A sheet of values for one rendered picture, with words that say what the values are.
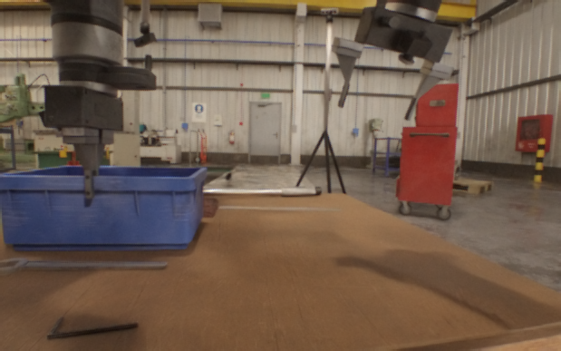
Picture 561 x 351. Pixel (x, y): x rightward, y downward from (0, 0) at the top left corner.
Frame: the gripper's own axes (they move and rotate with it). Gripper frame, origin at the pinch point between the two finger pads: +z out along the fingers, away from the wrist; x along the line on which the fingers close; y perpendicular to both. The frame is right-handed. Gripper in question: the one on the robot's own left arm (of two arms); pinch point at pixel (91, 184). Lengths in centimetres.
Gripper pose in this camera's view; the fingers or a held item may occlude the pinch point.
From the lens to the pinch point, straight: 49.3
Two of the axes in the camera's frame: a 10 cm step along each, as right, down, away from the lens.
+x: 1.5, 1.1, -9.8
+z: -0.3, 9.9, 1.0
